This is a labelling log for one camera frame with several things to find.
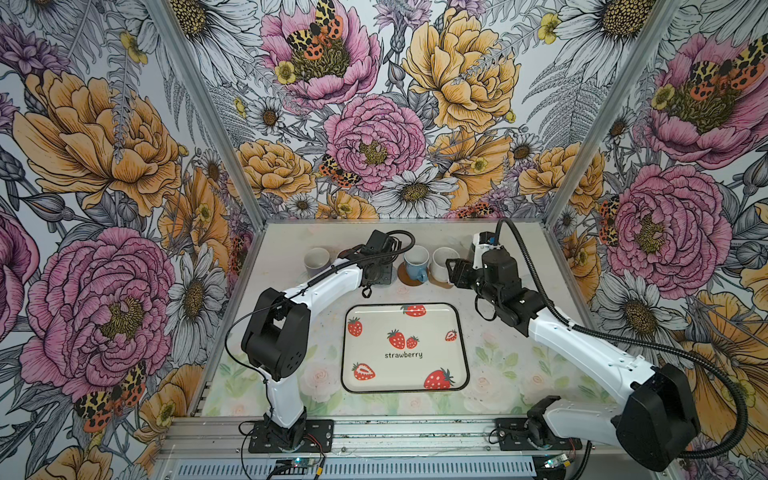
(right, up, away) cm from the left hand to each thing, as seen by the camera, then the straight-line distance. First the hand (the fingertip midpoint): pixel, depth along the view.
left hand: (377, 279), depth 93 cm
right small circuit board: (+42, -41, -21) cm, 63 cm away
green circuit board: (-18, -42, -21) cm, 50 cm away
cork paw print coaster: (+18, -1, +11) cm, 22 cm away
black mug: (-1, -2, -17) cm, 17 cm away
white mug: (+19, +3, +2) cm, 20 cm away
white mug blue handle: (+12, +5, +6) cm, 15 cm away
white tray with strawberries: (+10, -20, -3) cm, 22 cm away
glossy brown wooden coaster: (+9, 0, +11) cm, 14 cm away
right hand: (+22, +3, -11) cm, 24 cm away
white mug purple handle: (-20, +5, +5) cm, 21 cm away
